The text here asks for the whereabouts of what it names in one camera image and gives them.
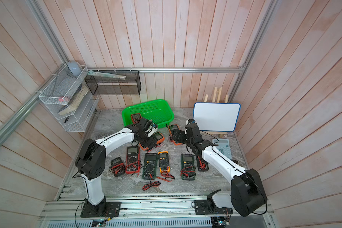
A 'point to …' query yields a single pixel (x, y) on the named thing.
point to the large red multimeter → (132, 163)
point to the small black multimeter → (118, 167)
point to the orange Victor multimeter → (171, 128)
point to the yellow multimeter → (163, 161)
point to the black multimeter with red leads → (202, 165)
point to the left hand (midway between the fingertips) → (148, 142)
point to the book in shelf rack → (75, 100)
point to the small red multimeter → (136, 118)
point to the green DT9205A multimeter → (150, 166)
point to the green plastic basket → (156, 110)
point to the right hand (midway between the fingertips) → (177, 133)
